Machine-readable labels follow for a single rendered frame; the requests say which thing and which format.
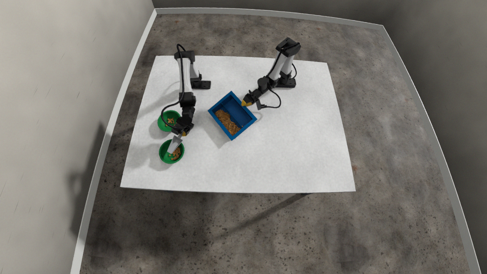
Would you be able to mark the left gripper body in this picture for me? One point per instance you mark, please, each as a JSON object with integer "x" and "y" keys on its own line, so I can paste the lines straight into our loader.
{"x": 251, "y": 96}

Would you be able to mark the grey metal scoop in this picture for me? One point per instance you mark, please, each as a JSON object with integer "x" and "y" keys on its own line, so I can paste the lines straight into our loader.
{"x": 175, "y": 143}

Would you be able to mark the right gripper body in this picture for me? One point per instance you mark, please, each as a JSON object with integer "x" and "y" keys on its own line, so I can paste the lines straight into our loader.
{"x": 188, "y": 128}

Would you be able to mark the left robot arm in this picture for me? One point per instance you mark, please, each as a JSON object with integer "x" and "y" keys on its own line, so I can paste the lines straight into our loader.
{"x": 282, "y": 67}

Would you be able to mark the blue box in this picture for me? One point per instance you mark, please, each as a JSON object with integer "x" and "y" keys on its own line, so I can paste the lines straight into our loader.
{"x": 239, "y": 114}

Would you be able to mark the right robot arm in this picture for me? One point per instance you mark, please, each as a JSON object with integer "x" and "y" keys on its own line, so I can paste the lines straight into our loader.
{"x": 189, "y": 78}

